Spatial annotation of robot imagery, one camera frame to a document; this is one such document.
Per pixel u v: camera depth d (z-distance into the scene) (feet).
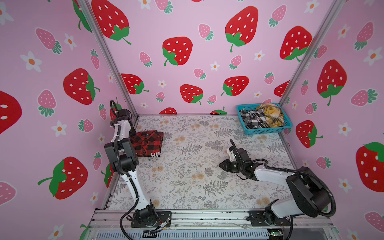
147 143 3.23
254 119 3.48
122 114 2.66
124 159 1.91
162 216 2.46
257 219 2.39
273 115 3.52
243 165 2.30
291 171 1.67
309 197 1.43
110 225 2.39
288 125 3.40
